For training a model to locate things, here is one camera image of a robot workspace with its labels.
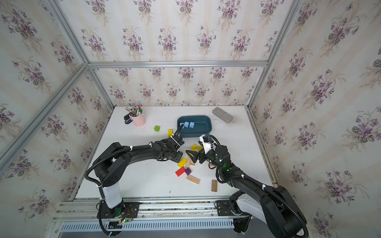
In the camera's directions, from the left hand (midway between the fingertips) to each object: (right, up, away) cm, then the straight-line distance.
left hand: (178, 155), depth 93 cm
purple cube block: (+7, -7, -9) cm, 13 cm away
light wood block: (+9, -11, -10) cm, 18 cm away
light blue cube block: (+1, +20, +13) cm, 24 cm away
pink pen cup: (-29, +22, +12) cm, 38 cm away
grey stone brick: (+33, +27, +19) cm, 46 cm away
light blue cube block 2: (+5, +20, +14) cm, 25 cm away
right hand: (+11, +8, -14) cm, 20 cm away
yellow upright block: (-7, +14, +10) cm, 18 cm away
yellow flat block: (+10, +4, +3) cm, 11 cm away
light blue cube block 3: (+9, +19, +12) cm, 25 cm away
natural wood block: (+7, -3, -5) cm, 9 cm away
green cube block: (-16, +17, +11) cm, 26 cm away
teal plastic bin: (+17, +19, +15) cm, 29 cm away
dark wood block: (+21, -13, -12) cm, 28 cm away
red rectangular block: (+2, -8, -7) cm, 11 cm away
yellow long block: (+3, -3, -6) cm, 7 cm away
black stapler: (-39, +24, +14) cm, 47 cm away
